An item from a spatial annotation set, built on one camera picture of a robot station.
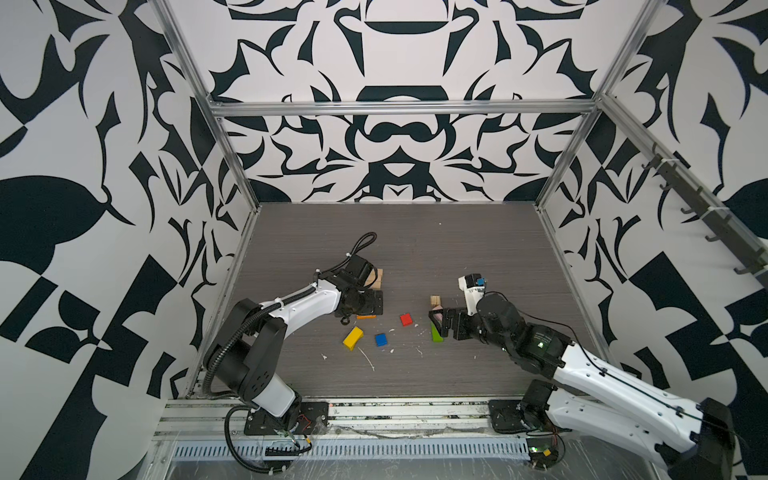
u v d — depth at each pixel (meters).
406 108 0.89
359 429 0.74
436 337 0.67
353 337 0.85
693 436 0.41
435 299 0.94
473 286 0.67
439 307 0.93
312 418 0.74
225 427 0.69
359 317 0.91
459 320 0.66
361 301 0.79
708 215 0.59
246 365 0.44
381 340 0.87
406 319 0.91
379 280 0.98
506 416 0.74
